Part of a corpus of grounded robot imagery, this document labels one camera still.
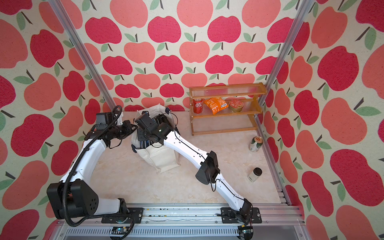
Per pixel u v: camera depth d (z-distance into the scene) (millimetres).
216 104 985
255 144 907
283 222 756
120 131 694
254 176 799
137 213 750
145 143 768
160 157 798
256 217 739
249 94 1110
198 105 932
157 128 625
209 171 546
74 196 406
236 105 987
